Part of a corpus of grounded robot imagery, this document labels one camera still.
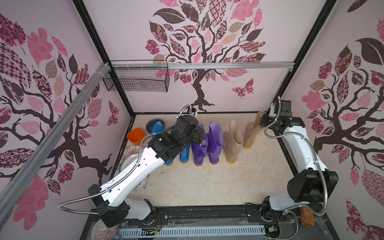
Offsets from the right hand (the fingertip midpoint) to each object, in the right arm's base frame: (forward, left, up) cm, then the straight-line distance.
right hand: (265, 118), depth 82 cm
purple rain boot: (-18, +38, -2) cm, 42 cm away
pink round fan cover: (-49, +85, -22) cm, 101 cm away
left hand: (-13, +40, +7) cm, 43 cm away
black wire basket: (+31, +76, +10) cm, 83 cm away
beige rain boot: (-10, +20, -5) cm, 23 cm away
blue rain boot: (-3, +61, -1) cm, 61 cm away
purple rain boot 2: (-10, +29, -7) cm, 31 cm away
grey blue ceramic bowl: (+13, +71, -16) cm, 74 cm away
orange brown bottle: (-45, -13, -22) cm, 52 cm away
